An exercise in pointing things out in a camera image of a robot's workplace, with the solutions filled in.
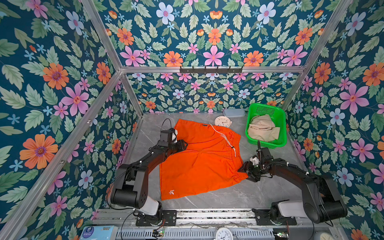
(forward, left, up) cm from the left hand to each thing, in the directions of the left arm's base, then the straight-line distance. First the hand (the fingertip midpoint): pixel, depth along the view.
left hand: (186, 141), depth 90 cm
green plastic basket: (+23, -70, -7) cm, 74 cm away
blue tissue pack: (-43, +39, -5) cm, 58 cm away
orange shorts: (-8, -15, -11) cm, 21 cm away
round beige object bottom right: (-51, -63, -7) cm, 81 cm away
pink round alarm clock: (+22, -27, -8) cm, 36 cm away
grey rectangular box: (+30, -38, -9) cm, 49 cm away
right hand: (-18, -31, -9) cm, 37 cm away
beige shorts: (+4, -48, +3) cm, 48 cm away
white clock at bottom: (-47, -16, -7) cm, 50 cm away
